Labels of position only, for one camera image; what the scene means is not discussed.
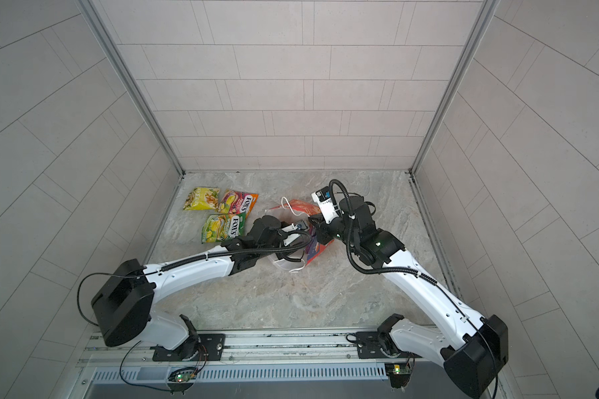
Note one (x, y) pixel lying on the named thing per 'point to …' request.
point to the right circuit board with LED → (397, 368)
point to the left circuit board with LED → (182, 375)
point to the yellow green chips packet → (202, 199)
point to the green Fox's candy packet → (218, 228)
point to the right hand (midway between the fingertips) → (309, 219)
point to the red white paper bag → (298, 212)
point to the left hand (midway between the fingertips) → (301, 232)
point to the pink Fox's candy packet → (236, 202)
